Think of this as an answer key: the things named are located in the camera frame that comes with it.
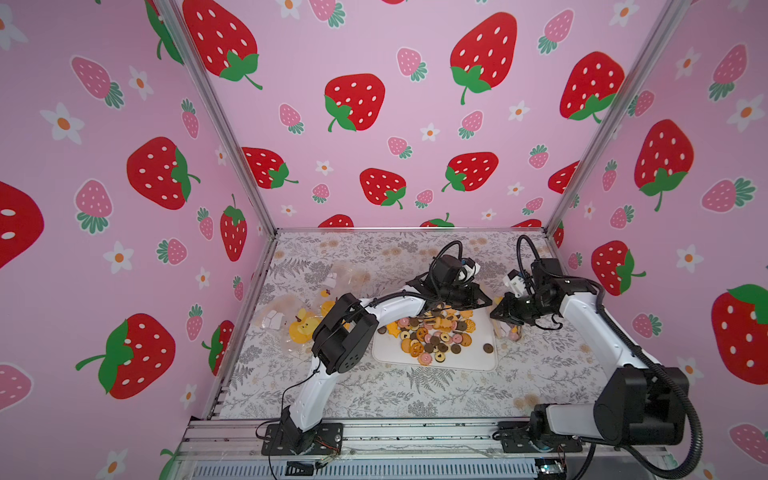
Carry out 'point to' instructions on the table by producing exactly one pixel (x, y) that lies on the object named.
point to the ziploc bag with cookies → (285, 323)
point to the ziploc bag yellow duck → (343, 279)
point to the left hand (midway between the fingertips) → (496, 304)
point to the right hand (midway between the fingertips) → (491, 315)
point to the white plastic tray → (480, 354)
